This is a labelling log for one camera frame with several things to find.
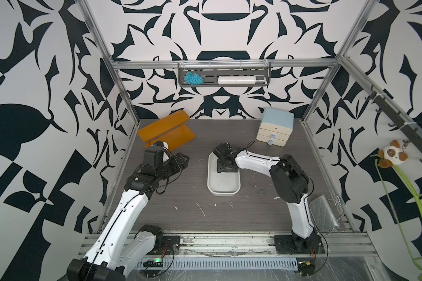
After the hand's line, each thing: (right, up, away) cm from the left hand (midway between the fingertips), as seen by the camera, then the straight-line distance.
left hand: (180, 157), depth 77 cm
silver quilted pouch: (+62, -26, -1) cm, 67 cm away
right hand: (+18, -6, +21) cm, 28 cm away
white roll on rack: (+28, +37, +12) cm, 48 cm away
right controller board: (+51, -44, -6) cm, 68 cm away
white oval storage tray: (+21, -15, +14) cm, 29 cm away
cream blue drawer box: (+50, +14, +22) cm, 56 cm away
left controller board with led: (-10, -43, -4) cm, 44 cm away
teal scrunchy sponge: (+4, +39, +14) cm, 42 cm away
